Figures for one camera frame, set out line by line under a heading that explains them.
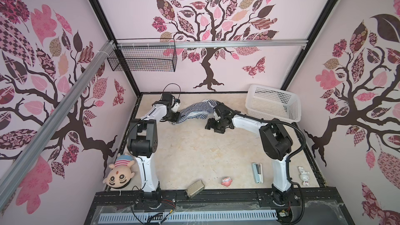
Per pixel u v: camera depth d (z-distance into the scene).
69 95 0.60
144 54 0.95
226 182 0.75
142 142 0.54
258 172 0.81
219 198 0.75
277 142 0.53
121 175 0.73
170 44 0.90
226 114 0.77
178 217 0.70
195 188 0.75
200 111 1.04
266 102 1.14
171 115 0.87
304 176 0.79
